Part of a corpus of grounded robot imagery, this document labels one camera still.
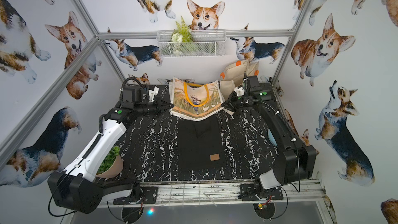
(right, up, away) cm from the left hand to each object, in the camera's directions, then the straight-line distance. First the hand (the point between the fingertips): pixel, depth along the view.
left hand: (175, 103), depth 73 cm
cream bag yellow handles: (+7, +1, +15) cm, 17 cm away
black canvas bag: (+10, -28, +16) cm, 33 cm away
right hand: (+21, 0, +2) cm, 21 cm away
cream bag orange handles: (+33, +18, +38) cm, 53 cm away
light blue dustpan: (+53, -21, +20) cm, 60 cm away
